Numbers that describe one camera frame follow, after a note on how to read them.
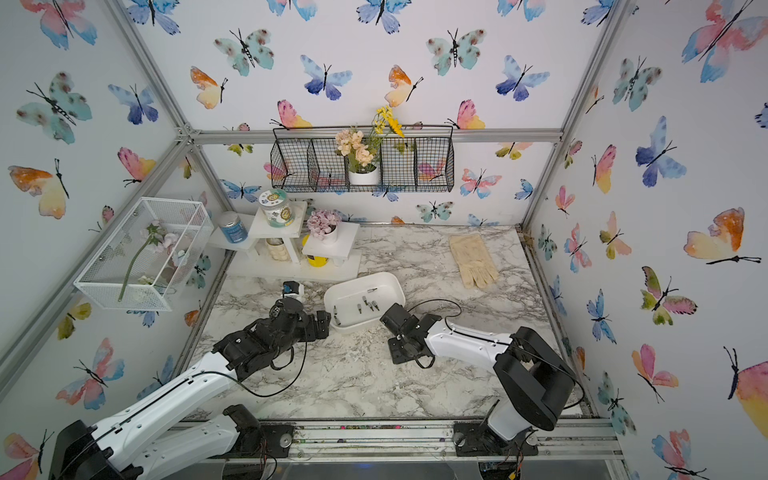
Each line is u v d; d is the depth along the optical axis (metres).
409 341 0.74
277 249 1.04
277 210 0.85
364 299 0.99
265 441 0.72
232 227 0.90
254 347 0.57
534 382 0.44
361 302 0.99
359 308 0.97
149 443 0.43
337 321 0.93
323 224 0.87
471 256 1.11
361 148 0.81
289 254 1.04
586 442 0.74
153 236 0.74
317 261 1.04
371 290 1.02
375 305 0.98
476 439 0.74
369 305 0.98
